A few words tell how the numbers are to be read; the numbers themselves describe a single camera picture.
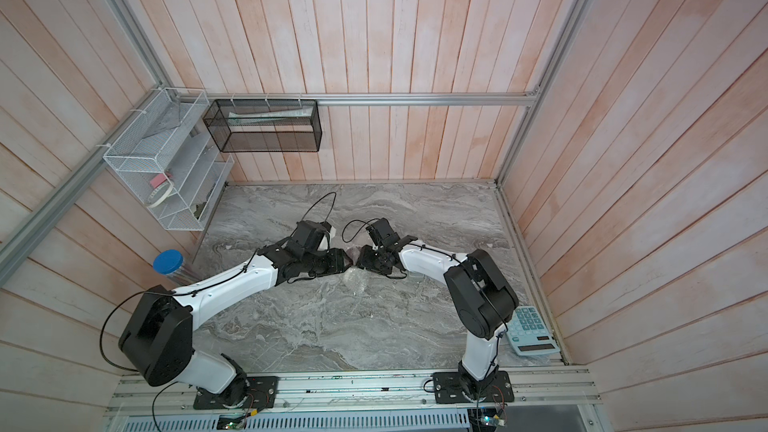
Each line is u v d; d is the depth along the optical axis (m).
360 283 0.84
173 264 0.75
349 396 0.73
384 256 0.71
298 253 0.66
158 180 0.82
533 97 0.93
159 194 0.82
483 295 0.48
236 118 0.90
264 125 1.05
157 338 0.43
